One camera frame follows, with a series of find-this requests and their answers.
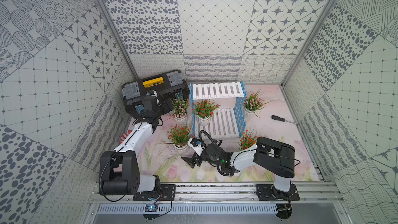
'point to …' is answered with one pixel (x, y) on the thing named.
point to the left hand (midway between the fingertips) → (170, 102)
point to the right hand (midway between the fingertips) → (187, 150)
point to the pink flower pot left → (180, 110)
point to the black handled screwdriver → (283, 120)
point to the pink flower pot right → (253, 104)
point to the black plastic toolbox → (168, 85)
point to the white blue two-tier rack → (230, 122)
